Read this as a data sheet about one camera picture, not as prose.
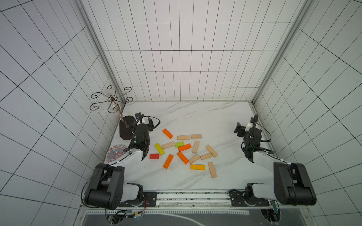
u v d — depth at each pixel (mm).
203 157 878
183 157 878
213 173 813
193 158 876
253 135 660
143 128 661
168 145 932
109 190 415
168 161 860
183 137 976
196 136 976
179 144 926
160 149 918
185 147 923
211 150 905
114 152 873
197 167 839
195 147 923
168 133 1001
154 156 874
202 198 745
